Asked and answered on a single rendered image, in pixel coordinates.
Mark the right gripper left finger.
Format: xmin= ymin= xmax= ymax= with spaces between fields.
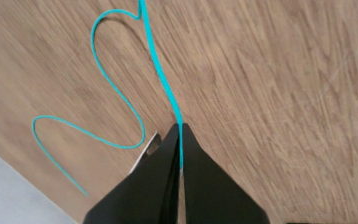
xmin=82 ymin=123 xmax=180 ymax=224

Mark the grey cable reel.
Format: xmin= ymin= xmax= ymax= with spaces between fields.
xmin=130 ymin=131 xmax=183 ymax=179

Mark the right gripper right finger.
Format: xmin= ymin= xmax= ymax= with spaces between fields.
xmin=182 ymin=123 xmax=271 ymax=224

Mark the teal cable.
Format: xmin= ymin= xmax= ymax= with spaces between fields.
xmin=32 ymin=0 xmax=183 ymax=196

